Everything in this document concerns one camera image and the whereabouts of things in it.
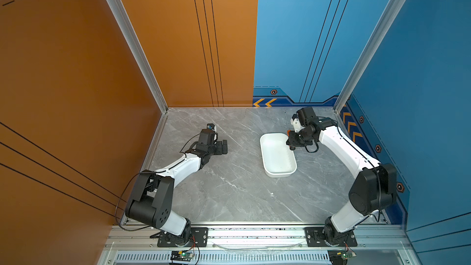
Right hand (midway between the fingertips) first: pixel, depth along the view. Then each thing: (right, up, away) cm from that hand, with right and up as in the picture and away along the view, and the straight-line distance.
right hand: (291, 141), depth 87 cm
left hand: (-35, 0, +6) cm, 36 cm away
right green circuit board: (+14, -43, -17) cm, 48 cm away
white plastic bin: (-4, -11, +11) cm, 16 cm away
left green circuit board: (-47, -43, -17) cm, 66 cm away
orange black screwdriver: (-3, +5, -6) cm, 8 cm away
